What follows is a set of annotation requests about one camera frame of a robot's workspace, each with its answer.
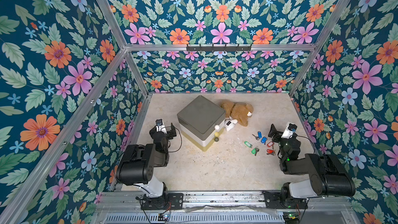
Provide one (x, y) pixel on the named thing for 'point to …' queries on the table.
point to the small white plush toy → (229, 123)
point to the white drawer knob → (216, 127)
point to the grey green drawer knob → (216, 139)
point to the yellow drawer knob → (216, 134)
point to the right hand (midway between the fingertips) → (281, 125)
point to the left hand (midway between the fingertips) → (164, 123)
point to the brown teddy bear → (240, 111)
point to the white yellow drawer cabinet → (203, 145)
